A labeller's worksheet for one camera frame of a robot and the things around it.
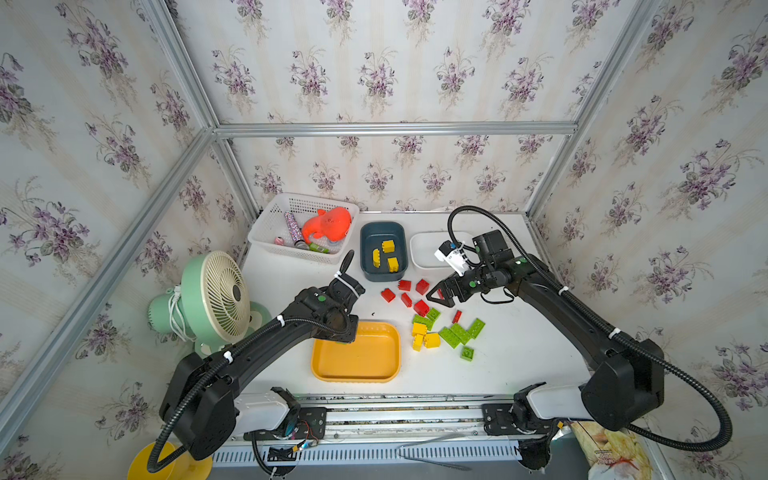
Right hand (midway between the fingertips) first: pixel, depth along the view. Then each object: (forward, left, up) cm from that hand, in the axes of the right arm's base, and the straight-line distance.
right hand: (448, 287), depth 78 cm
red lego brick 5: (+4, +10, -15) cm, 19 cm away
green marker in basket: (+25, +43, -15) cm, 52 cm away
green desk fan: (-13, +54, +11) cm, 57 cm away
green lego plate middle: (-5, -6, -17) cm, 19 cm away
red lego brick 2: (+10, +5, -17) cm, 20 cm away
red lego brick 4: (+7, +16, -17) cm, 24 cm away
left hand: (-9, +27, -9) cm, 30 cm away
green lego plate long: (-6, -2, -18) cm, 19 cm away
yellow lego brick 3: (-5, +7, -17) cm, 19 cm away
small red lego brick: (-1, -5, -15) cm, 16 cm away
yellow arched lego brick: (+20, +21, -15) cm, 32 cm away
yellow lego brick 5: (-9, +3, -15) cm, 18 cm away
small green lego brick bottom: (-12, -7, -17) cm, 22 cm away
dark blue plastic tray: (+31, +23, -15) cm, 42 cm away
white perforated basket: (+32, +61, -11) cm, 70 cm away
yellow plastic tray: (-12, +20, -19) cm, 30 cm away
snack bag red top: (-35, -34, -12) cm, 50 cm away
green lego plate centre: (-2, +4, -17) cm, 17 cm away
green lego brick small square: (0, +2, -16) cm, 17 cm away
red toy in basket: (+30, +36, -8) cm, 48 cm away
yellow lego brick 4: (-10, +7, -14) cm, 19 cm away
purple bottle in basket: (+31, +51, -12) cm, 62 cm away
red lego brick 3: (-4, +3, +4) cm, 6 cm away
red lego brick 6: (+1, +6, -15) cm, 16 cm away
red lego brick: (+12, +10, -18) cm, 24 cm away
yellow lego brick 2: (+26, +17, -15) cm, 35 cm away
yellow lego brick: (+18, +15, -15) cm, 27 cm away
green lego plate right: (-3, -11, -18) cm, 21 cm away
